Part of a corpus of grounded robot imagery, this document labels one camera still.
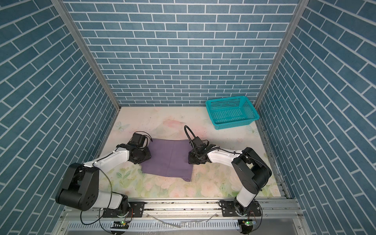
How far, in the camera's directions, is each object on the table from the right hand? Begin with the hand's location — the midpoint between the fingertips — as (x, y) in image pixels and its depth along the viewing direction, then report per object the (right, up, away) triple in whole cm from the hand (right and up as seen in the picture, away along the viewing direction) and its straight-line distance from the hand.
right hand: (190, 160), depth 90 cm
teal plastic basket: (+33, +32, +29) cm, 54 cm away
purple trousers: (-13, +2, 0) cm, 13 cm away
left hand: (-24, +3, +1) cm, 24 cm away
